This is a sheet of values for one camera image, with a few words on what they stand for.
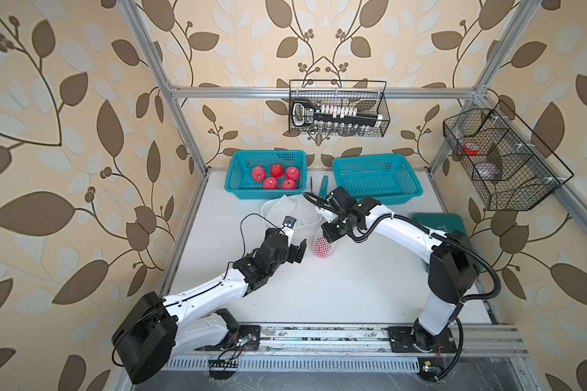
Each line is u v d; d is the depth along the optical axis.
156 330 0.40
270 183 1.08
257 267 0.62
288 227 0.71
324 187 1.15
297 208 0.96
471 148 0.81
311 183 1.16
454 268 0.46
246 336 0.74
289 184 1.08
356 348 0.74
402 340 0.73
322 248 0.87
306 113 0.84
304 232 0.98
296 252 0.74
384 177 1.19
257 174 1.12
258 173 1.12
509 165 0.74
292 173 1.12
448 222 0.94
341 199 0.69
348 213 0.64
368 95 0.91
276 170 1.15
